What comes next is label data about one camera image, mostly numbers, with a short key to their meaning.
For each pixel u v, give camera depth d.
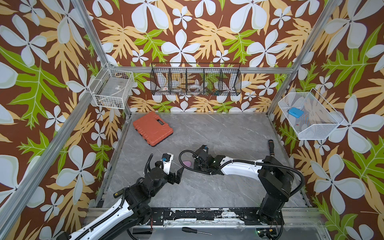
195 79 0.97
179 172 0.66
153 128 1.05
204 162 0.68
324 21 0.72
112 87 0.86
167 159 0.63
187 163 0.91
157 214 0.75
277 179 0.46
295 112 0.84
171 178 0.66
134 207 0.52
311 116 0.80
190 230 0.70
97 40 0.80
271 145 0.99
